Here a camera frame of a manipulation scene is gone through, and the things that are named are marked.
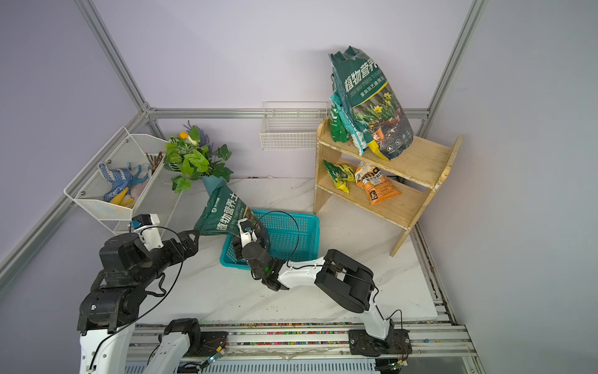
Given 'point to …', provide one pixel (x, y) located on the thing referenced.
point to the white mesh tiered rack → (152, 194)
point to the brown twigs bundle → (154, 162)
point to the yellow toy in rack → (119, 199)
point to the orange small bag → (378, 186)
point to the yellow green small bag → (340, 174)
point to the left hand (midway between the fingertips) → (186, 236)
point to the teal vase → (211, 182)
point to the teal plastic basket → (292, 235)
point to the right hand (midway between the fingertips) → (240, 232)
